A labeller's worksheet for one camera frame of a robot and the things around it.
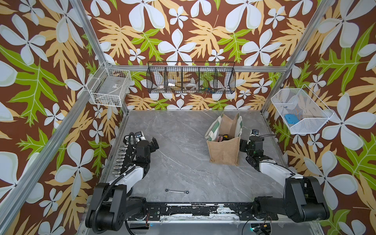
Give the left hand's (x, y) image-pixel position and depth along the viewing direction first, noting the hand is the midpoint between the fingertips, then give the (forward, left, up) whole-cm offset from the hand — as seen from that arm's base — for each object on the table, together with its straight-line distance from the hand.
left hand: (146, 138), depth 89 cm
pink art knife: (+6, -48, -8) cm, 49 cm away
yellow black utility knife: (+7, -52, -9) cm, 53 cm away
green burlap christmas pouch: (-8, -49, -3) cm, 50 cm away
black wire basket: (+38, -28, +18) cm, 50 cm away
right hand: (+1, -62, -3) cm, 62 cm away
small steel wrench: (-28, -24, -12) cm, 39 cm away
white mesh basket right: (+3, -91, +20) cm, 93 cm away
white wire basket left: (+23, +22, +22) cm, 38 cm away
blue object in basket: (+4, -83, +14) cm, 85 cm away
